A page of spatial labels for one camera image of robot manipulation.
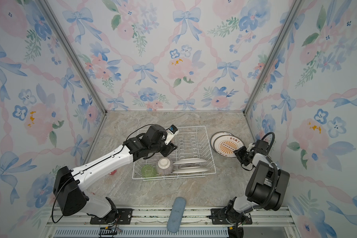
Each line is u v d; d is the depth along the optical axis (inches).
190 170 29.5
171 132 26.2
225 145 38.5
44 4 26.8
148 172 30.8
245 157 30.9
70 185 15.9
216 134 40.8
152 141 22.9
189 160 31.5
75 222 65.3
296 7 27.1
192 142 41.7
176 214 28.4
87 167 17.7
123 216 29.3
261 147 28.5
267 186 18.2
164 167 33.2
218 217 28.8
